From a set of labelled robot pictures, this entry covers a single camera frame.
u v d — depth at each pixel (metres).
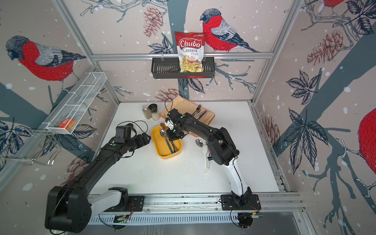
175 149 0.95
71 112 0.74
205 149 0.92
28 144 0.56
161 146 0.94
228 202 0.73
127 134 0.67
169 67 1.01
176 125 0.70
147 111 1.04
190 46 0.82
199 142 0.95
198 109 1.15
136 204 0.73
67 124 0.64
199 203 0.75
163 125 0.94
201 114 1.10
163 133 0.98
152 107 1.03
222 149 0.54
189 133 0.78
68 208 0.39
